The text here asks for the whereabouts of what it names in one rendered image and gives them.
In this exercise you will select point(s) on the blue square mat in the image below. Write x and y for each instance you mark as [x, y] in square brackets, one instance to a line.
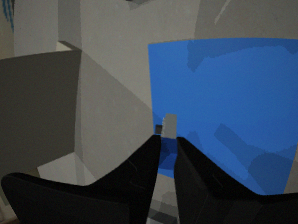
[236, 100]

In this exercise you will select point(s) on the beige panel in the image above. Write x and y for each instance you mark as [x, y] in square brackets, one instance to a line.
[38, 96]

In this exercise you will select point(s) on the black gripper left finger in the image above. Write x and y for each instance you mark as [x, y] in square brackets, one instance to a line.
[121, 197]

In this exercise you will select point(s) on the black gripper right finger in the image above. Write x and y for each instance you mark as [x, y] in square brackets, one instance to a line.
[207, 195]

